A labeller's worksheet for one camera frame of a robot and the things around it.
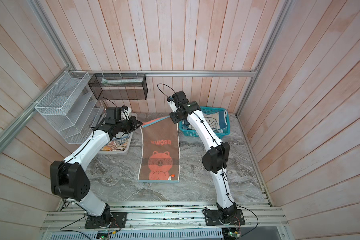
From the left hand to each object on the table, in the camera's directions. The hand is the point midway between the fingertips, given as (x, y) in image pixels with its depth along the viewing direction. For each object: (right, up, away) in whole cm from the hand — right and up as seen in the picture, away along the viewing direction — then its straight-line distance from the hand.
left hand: (142, 124), depth 85 cm
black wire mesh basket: (-21, +28, +20) cm, 41 cm away
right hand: (+19, +6, +5) cm, 21 cm away
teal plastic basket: (+30, -5, +19) cm, 36 cm away
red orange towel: (+8, -18, +13) cm, 24 cm away
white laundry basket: (-15, -17, +6) cm, 24 cm away
